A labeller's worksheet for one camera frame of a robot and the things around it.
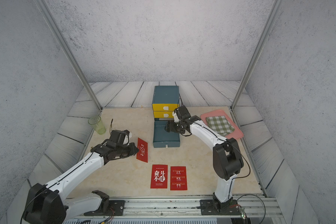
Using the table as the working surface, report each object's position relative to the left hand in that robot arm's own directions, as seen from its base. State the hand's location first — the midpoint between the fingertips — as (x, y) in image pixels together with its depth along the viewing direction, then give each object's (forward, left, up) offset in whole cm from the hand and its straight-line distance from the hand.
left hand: (141, 150), depth 82 cm
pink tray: (+17, -66, -11) cm, 69 cm away
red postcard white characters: (-11, -10, -12) cm, 19 cm away
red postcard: (-1, 0, -5) cm, 5 cm away
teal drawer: (+13, -12, -9) cm, 20 cm away
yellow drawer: (+27, -14, +8) cm, 31 cm away
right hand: (+13, -17, +3) cm, 21 cm away
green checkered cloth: (+25, -56, -11) cm, 62 cm away
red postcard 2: (-13, -21, -12) cm, 28 cm away
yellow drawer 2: (+27, -12, +1) cm, 30 cm away
